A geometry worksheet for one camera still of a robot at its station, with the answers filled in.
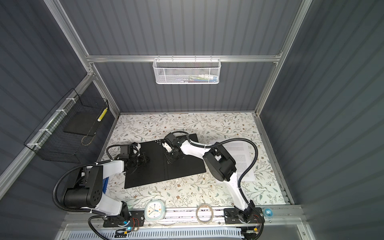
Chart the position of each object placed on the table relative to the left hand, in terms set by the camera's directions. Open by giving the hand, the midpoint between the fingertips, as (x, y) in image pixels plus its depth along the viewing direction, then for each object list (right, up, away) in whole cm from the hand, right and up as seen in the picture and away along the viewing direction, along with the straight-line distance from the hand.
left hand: (148, 158), depth 95 cm
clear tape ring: (+39, -24, -21) cm, 50 cm away
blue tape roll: (+67, -24, -20) cm, 74 cm away
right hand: (+14, -1, -1) cm, 14 cm away
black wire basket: (-32, +17, -23) cm, 43 cm away
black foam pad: (-27, +22, -18) cm, 39 cm away
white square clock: (+10, -22, -21) cm, 32 cm away
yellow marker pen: (-21, +27, -13) cm, 37 cm away
